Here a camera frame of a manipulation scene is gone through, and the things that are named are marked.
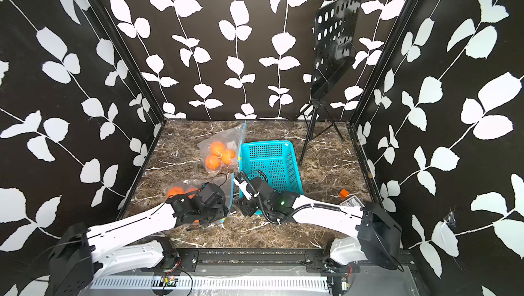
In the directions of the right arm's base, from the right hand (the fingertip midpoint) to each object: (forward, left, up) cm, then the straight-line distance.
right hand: (239, 195), depth 77 cm
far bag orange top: (+27, +15, -6) cm, 32 cm away
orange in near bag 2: (+6, +23, -8) cm, 25 cm away
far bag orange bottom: (+19, +15, -5) cm, 24 cm away
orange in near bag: (+5, +29, -8) cm, 31 cm away
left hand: (-3, +5, -8) cm, 10 cm away
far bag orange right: (+21, +9, -3) cm, 23 cm away
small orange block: (+8, -46, -13) cm, 48 cm away
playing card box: (+4, -49, -13) cm, 50 cm away
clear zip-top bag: (+33, +8, -5) cm, 34 cm away
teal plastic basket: (+21, -13, -7) cm, 26 cm away
